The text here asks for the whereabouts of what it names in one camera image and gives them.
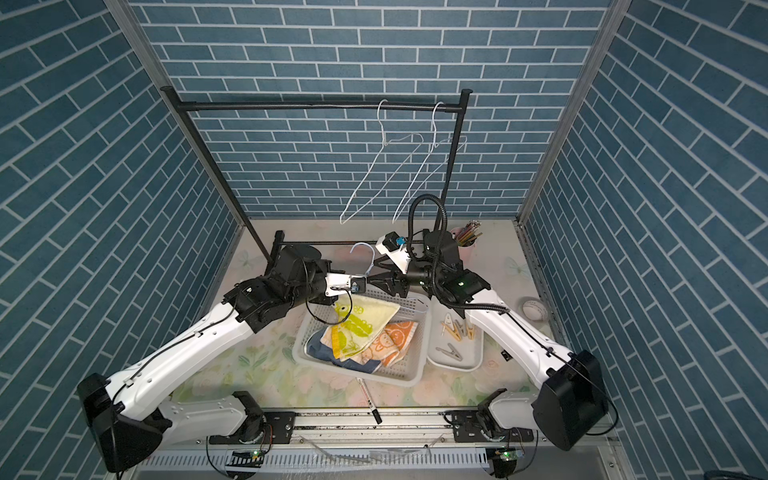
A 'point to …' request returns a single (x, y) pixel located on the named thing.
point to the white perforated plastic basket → (407, 374)
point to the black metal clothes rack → (274, 250)
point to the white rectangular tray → (454, 342)
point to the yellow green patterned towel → (358, 320)
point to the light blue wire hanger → (373, 256)
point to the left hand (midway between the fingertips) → (348, 267)
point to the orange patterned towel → (387, 348)
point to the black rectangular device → (506, 356)
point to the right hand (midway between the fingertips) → (376, 271)
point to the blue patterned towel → (317, 350)
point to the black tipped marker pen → (371, 407)
